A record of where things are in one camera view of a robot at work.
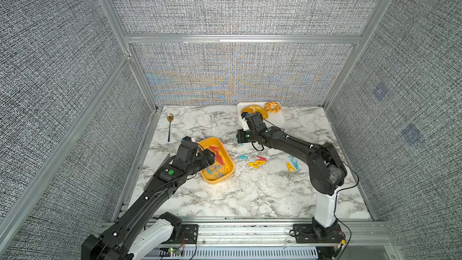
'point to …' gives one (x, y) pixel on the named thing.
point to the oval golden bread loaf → (253, 109)
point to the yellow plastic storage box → (223, 165)
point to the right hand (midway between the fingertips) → (236, 130)
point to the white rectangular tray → (275, 119)
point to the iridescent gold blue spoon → (170, 117)
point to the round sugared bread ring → (272, 107)
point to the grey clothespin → (220, 174)
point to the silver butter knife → (159, 167)
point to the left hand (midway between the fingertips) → (213, 155)
